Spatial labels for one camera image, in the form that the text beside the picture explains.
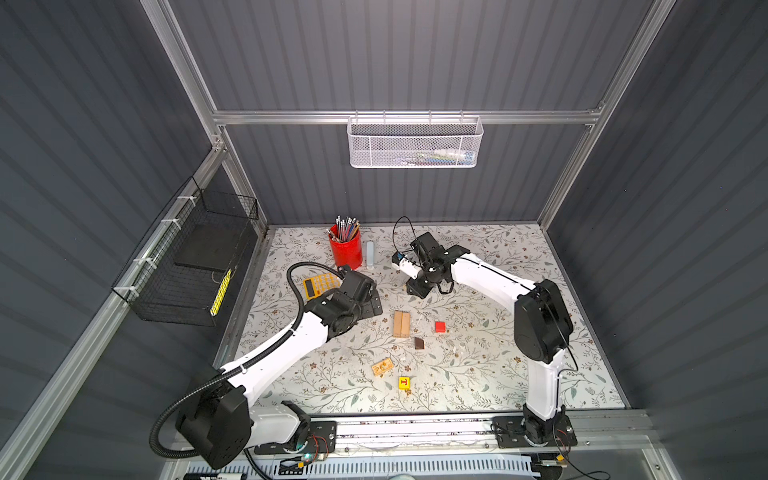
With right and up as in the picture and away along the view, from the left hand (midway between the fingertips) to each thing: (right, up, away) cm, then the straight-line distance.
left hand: (365, 303), depth 83 cm
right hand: (+15, +3, +10) cm, 18 cm away
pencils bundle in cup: (-9, +22, +19) cm, 30 cm away
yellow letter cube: (+11, -21, -3) cm, 24 cm away
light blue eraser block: (0, +10, +22) cm, 24 cm away
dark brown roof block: (+16, -13, +5) cm, 21 cm away
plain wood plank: (+9, -8, +8) cm, 14 cm away
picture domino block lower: (+5, -18, +1) cm, 19 cm away
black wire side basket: (-44, +10, -11) cm, 46 cm away
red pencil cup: (-8, +14, +17) cm, 23 cm away
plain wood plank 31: (+12, -8, +8) cm, 16 cm away
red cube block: (+23, -9, +9) cm, 26 cm away
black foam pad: (-41, +16, -5) cm, 44 cm away
